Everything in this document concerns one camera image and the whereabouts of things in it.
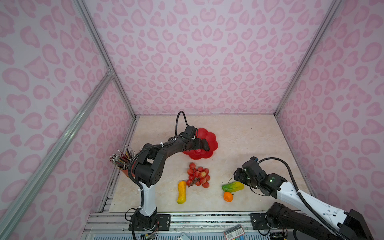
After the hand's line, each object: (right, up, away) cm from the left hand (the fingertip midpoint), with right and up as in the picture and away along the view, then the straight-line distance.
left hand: (200, 141), depth 98 cm
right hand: (+21, -17, -16) cm, 31 cm away
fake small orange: (+14, -27, -20) cm, 36 cm away
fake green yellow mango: (+17, -23, -17) cm, 33 cm away
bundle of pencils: (-43, -8, -16) cm, 47 cm away
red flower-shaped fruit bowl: (-1, -8, 0) cm, 8 cm away
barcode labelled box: (+15, -39, -29) cm, 51 cm away
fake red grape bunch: (-1, -17, -16) cm, 24 cm away
